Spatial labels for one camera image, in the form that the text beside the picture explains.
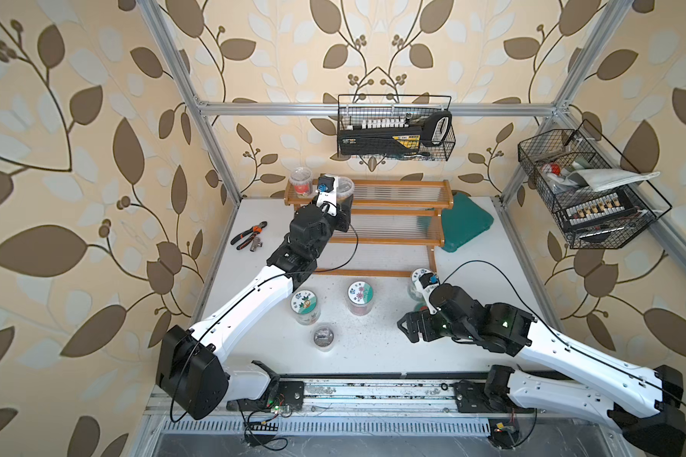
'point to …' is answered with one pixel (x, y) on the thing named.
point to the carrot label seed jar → (305, 307)
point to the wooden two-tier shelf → (394, 227)
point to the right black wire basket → (548, 158)
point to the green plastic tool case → (464, 222)
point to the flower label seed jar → (360, 296)
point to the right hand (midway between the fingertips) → (411, 320)
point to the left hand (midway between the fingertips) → (346, 192)
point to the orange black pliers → (255, 229)
